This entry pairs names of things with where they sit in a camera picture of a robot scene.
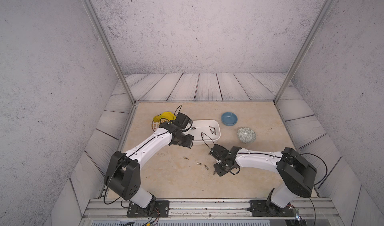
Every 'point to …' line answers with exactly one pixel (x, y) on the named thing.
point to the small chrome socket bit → (213, 132)
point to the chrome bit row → (199, 163)
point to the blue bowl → (229, 118)
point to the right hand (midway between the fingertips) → (220, 171)
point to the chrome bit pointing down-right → (213, 128)
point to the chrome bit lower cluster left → (213, 173)
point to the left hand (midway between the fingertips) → (190, 142)
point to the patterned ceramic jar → (246, 135)
